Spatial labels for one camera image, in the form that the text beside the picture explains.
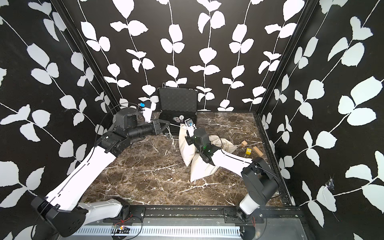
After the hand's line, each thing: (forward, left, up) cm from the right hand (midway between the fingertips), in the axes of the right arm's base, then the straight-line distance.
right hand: (188, 125), depth 85 cm
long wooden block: (-4, -46, -21) cm, 51 cm away
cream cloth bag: (-20, -7, -15) cm, 26 cm away
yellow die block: (-6, -39, -19) cm, 44 cm away
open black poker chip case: (+28, +11, -11) cm, 32 cm away
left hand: (-10, +7, +16) cm, 21 cm away
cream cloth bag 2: (-10, +1, -12) cm, 16 cm away
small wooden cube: (+1, -37, -20) cm, 42 cm away
